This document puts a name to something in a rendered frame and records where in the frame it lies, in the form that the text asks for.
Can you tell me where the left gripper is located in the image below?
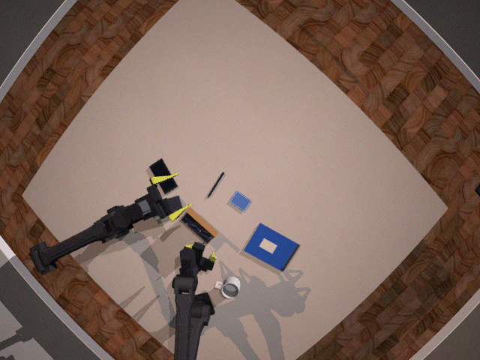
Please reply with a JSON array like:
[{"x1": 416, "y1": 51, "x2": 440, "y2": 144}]
[{"x1": 146, "y1": 173, "x2": 193, "y2": 222}]

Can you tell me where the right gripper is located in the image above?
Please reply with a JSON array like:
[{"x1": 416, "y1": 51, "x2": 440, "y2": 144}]
[{"x1": 184, "y1": 244, "x2": 216, "y2": 272}]

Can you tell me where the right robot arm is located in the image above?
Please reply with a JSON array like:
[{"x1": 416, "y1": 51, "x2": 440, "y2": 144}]
[{"x1": 172, "y1": 242, "x2": 215, "y2": 360}]

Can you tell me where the white mug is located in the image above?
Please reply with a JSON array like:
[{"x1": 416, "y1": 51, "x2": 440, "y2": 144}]
[{"x1": 215, "y1": 277, "x2": 241, "y2": 299}]

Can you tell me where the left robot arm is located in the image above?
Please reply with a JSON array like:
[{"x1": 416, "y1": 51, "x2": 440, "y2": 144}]
[{"x1": 29, "y1": 194, "x2": 158, "y2": 275}]

